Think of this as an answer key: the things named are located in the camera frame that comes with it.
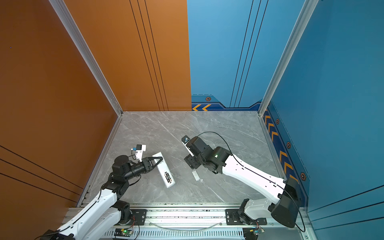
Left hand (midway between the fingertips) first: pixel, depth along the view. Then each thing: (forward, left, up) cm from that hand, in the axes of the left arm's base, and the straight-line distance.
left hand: (162, 159), depth 76 cm
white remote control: (-5, -2, -3) cm, 6 cm away
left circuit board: (-30, +17, -18) cm, 39 cm away
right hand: (+2, -15, +2) cm, 15 cm away
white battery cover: (-2, -17, -16) cm, 24 cm away
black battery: (-8, -4, -4) cm, 10 cm away
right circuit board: (-29, -44, -17) cm, 56 cm away
